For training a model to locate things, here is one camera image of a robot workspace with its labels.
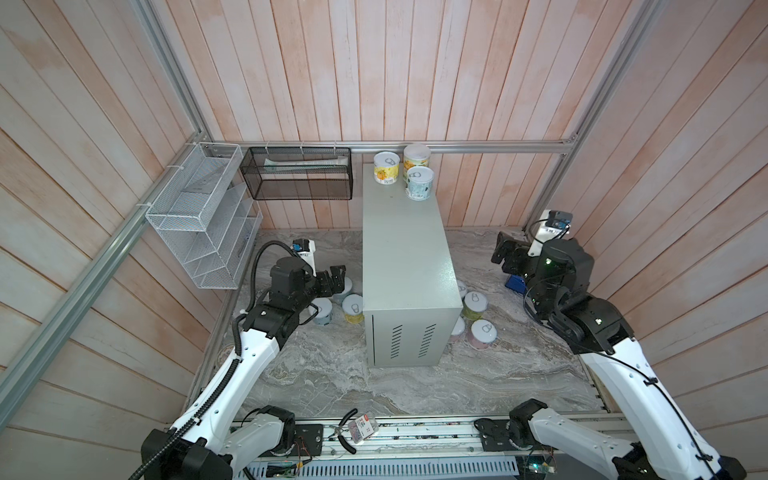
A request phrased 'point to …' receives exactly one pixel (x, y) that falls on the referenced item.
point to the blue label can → (324, 314)
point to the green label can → (473, 305)
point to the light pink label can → (457, 334)
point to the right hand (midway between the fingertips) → (517, 238)
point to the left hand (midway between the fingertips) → (332, 275)
